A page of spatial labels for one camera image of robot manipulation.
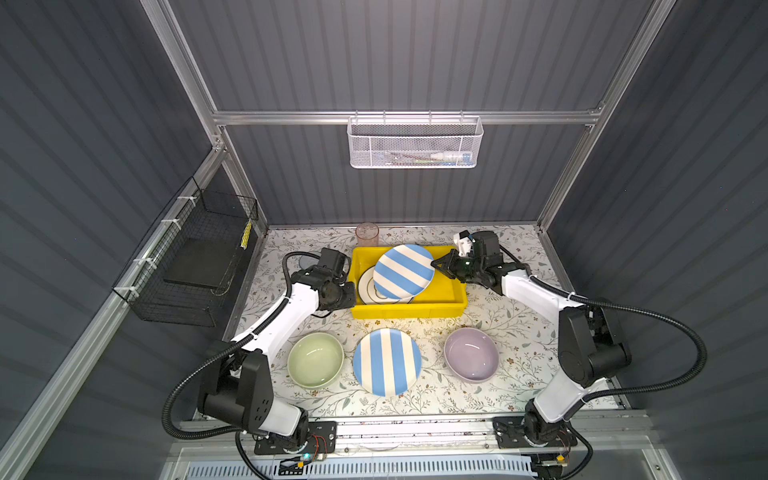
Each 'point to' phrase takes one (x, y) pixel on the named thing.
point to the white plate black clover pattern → (369, 294)
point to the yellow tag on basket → (246, 236)
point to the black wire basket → (190, 258)
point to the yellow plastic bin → (446, 297)
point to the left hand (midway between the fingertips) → (349, 299)
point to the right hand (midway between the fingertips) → (434, 264)
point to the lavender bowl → (471, 355)
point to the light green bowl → (316, 360)
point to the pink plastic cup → (367, 234)
